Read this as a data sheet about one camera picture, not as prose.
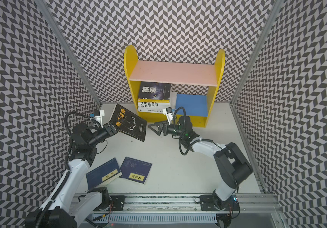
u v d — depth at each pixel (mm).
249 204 754
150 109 936
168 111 720
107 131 633
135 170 828
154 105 912
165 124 692
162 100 888
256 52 838
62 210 387
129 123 743
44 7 711
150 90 930
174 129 703
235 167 457
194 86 770
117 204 725
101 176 787
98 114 654
